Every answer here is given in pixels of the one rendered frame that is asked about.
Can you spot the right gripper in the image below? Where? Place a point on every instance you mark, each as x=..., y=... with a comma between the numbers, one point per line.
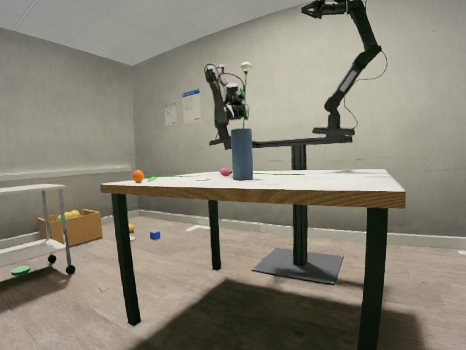
x=239, y=107

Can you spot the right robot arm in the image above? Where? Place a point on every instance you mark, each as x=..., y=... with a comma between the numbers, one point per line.
x=211, y=76

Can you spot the pink tulip with green stem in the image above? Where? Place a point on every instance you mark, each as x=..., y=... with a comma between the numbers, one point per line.
x=225, y=172

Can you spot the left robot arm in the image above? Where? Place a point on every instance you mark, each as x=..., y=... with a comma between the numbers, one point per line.
x=357, y=12

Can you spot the blue-grey hollow cylinder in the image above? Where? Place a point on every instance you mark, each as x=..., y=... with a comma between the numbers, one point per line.
x=242, y=156

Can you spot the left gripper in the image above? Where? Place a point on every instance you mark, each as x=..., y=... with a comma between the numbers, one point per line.
x=324, y=9

